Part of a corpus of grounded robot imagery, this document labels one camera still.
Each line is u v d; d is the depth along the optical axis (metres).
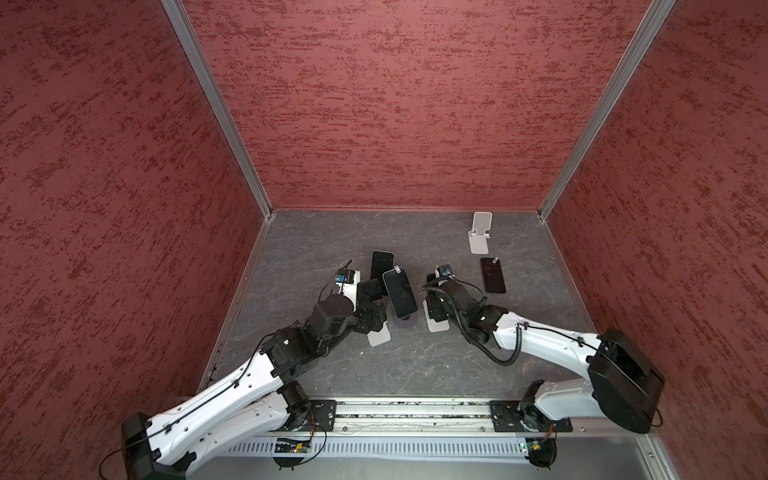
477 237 1.08
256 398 0.48
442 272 0.76
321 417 0.74
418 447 0.71
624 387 0.42
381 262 0.92
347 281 0.62
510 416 0.74
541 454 0.71
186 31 0.74
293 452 0.72
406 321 0.90
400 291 0.83
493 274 1.04
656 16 0.71
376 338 0.87
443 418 0.76
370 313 0.66
